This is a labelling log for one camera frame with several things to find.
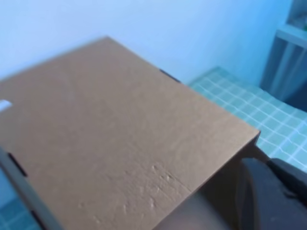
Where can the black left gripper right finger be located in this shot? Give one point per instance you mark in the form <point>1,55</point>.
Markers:
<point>292,177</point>

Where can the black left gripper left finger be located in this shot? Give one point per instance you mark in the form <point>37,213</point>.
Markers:
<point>263,202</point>

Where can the brown cardboard shoebox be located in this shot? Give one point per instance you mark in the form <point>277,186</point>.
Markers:
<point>110,142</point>

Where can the cluttered background shelf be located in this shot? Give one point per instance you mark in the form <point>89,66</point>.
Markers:
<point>285,70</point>

